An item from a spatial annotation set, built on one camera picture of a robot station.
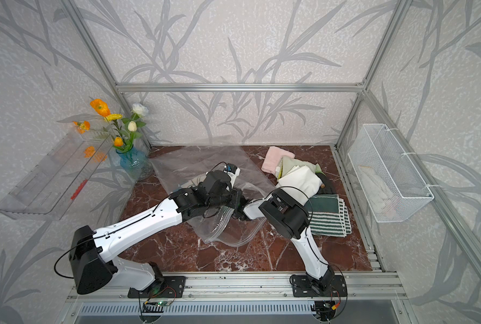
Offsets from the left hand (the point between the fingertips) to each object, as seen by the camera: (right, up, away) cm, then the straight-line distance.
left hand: (243, 194), depth 76 cm
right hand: (-19, -8, +16) cm, 26 cm away
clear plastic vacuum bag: (-36, +10, +36) cm, 52 cm away
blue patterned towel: (-27, +2, +24) cm, 36 cm away
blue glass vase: (-54, +11, +23) cm, 60 cm away
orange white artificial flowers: (-53, +28, +13) cm, 61 cm away
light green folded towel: (+22, +12, +30) cm, 39 cm away
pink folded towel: (+15, +14, +36) cm, 42 cm away
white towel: (+27, +3, +24) cm, 36 cm away
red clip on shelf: (-52, +3, -12) cm, 54 cm away
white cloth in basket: (+51, +1, 0) cm, 51 cm away
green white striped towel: (+36, -11, +11) cm, 40 cm away
